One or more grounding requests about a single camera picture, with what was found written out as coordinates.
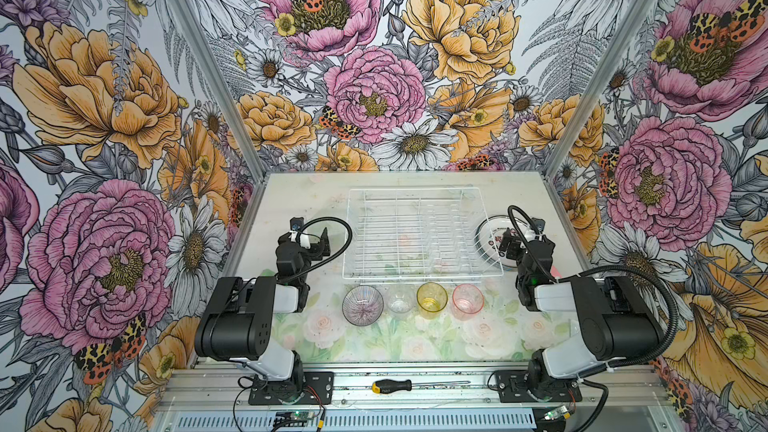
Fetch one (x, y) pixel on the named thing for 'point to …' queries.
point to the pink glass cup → (467, 301)
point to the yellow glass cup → (432, 297)
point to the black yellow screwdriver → (389, 385)
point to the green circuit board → (295, 415)
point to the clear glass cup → (399, 300)
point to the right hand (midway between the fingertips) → (522, 238)
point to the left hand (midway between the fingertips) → (311, 236)
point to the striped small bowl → (362, 305)
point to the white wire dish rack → (422, 235)
